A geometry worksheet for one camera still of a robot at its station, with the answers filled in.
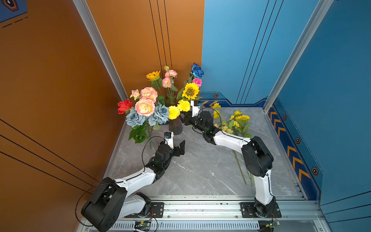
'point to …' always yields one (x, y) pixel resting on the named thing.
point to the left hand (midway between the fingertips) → (178, 138)
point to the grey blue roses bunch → (142, 126)
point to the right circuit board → (267, 225)
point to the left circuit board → (144, 225)
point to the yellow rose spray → (226, 128)
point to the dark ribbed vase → (176, 125)
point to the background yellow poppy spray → (216, 113)
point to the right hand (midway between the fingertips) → (180, 111)
